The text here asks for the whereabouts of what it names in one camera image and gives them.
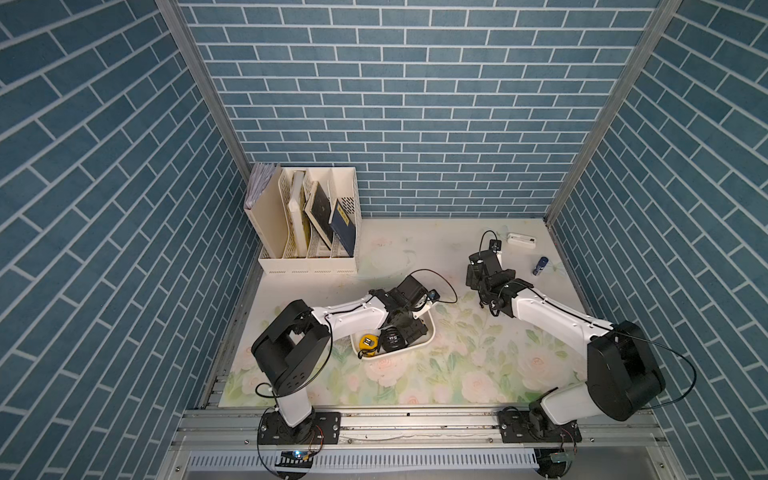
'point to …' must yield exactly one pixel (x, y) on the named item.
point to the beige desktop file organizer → (270, 224)
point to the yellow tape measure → (368, 344)
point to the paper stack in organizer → (258, 180)
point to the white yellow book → (300, 199)
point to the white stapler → (517, 239)
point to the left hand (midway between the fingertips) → (419, 323)
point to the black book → (319, 210)
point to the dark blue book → (344, 226)
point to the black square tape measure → (390, 339)
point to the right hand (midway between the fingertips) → (489, 272)
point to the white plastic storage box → (416, 342)
